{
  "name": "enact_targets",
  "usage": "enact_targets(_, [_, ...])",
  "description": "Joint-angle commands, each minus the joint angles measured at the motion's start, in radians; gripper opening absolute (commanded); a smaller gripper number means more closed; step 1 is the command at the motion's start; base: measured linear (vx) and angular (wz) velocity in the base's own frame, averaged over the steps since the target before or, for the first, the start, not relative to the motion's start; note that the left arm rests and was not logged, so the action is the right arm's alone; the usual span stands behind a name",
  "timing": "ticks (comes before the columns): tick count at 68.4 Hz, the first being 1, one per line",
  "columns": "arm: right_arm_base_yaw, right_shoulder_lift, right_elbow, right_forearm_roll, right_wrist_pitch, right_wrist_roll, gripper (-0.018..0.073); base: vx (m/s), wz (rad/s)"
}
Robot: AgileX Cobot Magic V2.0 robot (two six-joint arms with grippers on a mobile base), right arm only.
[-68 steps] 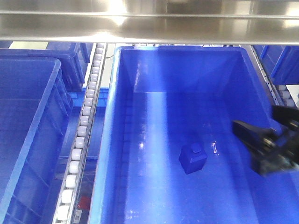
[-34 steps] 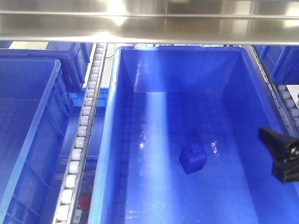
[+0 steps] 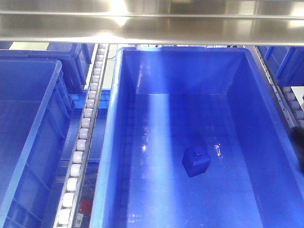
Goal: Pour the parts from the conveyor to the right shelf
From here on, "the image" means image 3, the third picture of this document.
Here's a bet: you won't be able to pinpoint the large deep blue bin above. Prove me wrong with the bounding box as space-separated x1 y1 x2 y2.
91 46 304 228

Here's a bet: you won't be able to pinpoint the blue plastic box slanted corners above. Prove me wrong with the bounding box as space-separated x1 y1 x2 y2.
181 143 211 178

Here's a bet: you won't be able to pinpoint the tall steel rack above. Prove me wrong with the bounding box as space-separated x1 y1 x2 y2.
0 0 304 228

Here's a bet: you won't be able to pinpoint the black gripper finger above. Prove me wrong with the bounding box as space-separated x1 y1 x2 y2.
290 125 304 172

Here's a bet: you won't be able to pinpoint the small shiny part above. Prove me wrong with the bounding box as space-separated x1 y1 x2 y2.
213 143 224 159

